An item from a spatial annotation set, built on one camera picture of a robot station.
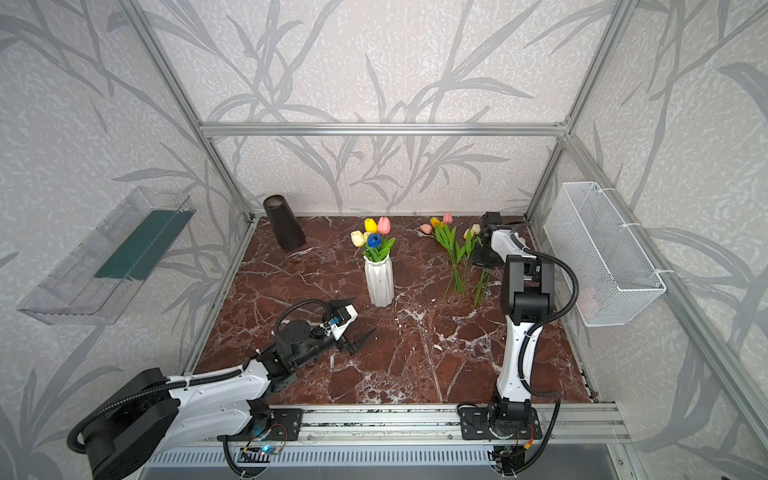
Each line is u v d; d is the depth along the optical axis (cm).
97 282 64
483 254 95
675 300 57
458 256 108
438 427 75
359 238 73
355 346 71
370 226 77
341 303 79
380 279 83
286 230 106
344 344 69
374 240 67
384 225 76
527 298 58
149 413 42
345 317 65
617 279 60
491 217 89
